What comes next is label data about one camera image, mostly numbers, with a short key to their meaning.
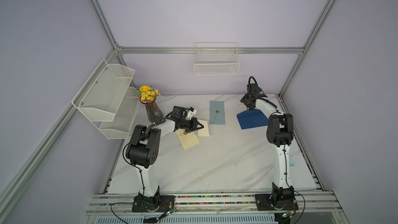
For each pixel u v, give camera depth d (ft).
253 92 2.87
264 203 2.40
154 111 3.21
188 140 3.17
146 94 2.83
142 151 1.66
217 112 3.63
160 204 2.39
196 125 2.95
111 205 2.46
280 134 2.09
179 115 2.64
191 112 2.97
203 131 3.04
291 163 2.77
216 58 3.09
